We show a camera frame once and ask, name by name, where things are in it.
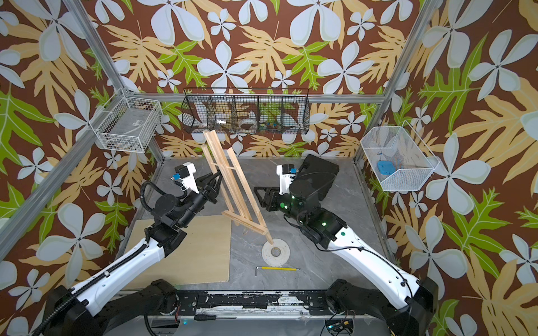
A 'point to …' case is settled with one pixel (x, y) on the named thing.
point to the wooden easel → (243, 208)
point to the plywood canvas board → (202, 257)
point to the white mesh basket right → (413, 162)
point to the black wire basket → (246, 110)
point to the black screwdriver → (202, 317)
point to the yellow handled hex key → (276, 268)
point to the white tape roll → (276, 261)
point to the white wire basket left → (127, 124)
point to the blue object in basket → (386, 167)
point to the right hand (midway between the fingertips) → (257, 189)
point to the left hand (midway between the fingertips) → (221, 170)
